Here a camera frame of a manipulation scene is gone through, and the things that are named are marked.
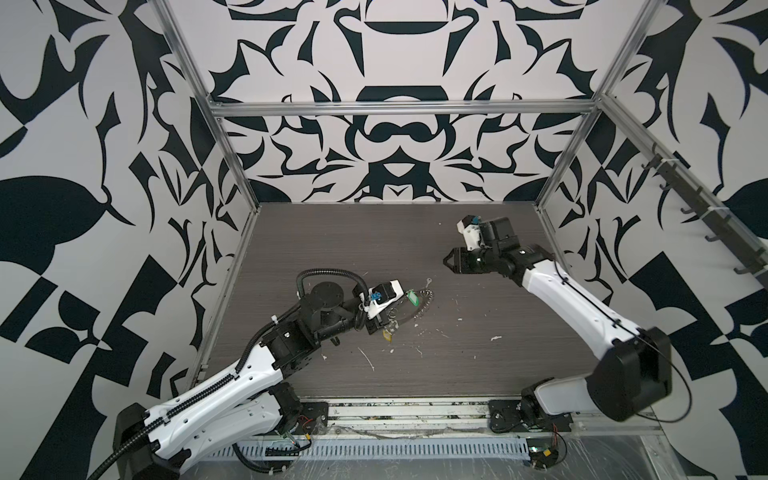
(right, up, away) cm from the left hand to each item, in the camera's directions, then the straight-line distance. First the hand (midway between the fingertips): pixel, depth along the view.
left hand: (403, 283), depth 64 cm
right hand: (+14, +4, +17) cm, 22 cm away
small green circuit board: (+33, -41, +7) cm, 53 cm away
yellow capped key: (-3, -15, +12) cm, 19 cm away
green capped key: (+2, -4, +4) cm, 6 cm away
